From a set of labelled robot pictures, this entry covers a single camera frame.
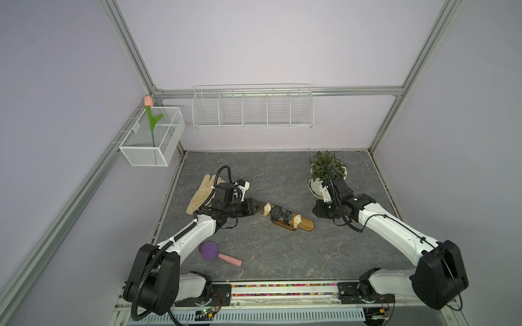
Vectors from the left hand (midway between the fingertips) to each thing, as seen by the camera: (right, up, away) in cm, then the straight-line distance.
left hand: (262, 207), depth 82 cm
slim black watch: (+11, -5, +3) cm, 12 cm away
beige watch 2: (+15, -6, +1) cm, 16 cm away
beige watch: (+2, -1, +4) cm, 5 cm away
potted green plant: (+26, +18, +9) cm, 33 cm away
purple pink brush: (-22, -18, +1) cm, 28 cm away
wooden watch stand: (+18, -7, +1) cm, 20 cm away
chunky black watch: (+6, -3, +3) cm, 7 cm away
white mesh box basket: (-47, +24, -6) cm, 53 cm away
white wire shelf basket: (-5, +47, +16) cm, 50 cm away
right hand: (+22, -1, +2) cm, 22 cm away
